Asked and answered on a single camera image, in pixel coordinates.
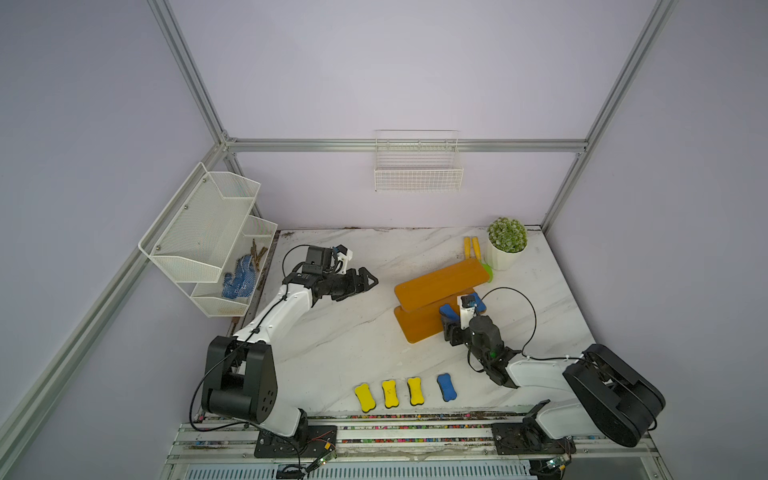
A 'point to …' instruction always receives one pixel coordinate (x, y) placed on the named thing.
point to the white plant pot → (500, 260)
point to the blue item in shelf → (240, 283)
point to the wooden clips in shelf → (256, 257)
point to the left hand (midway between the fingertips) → (366, 287)
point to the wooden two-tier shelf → (420, 299)
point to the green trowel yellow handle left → (467, 247)
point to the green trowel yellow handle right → (477, 251)
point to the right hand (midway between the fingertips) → (453, 317)
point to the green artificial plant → (507, 235)
